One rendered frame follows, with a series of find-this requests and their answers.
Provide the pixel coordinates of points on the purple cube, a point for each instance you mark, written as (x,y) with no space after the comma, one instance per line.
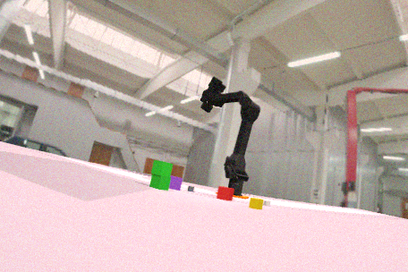
(175,183)

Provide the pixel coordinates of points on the green block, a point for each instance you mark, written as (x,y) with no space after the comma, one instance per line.
(160,182)
(162,168)

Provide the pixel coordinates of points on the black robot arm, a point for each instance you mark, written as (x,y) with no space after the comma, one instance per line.
(235,164)

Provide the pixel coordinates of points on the red block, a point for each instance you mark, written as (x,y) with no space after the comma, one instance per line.
(225,193)

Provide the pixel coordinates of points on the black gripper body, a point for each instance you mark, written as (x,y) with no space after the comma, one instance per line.
(207,107)

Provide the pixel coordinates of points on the yellow cube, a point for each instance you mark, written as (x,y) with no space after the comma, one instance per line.
(256,203)

